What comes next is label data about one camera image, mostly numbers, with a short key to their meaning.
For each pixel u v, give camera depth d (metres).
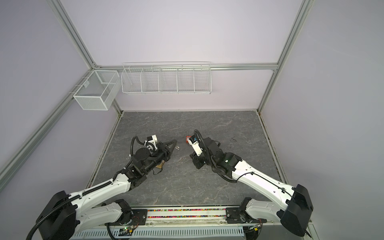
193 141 0.64
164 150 0.66
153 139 0.72
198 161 0.66
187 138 1.03
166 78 0.99
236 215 0.74
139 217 0.74
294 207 0.38
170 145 0.73
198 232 1.58
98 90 0.99
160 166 0.67
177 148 0.73
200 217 0.75
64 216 0.40
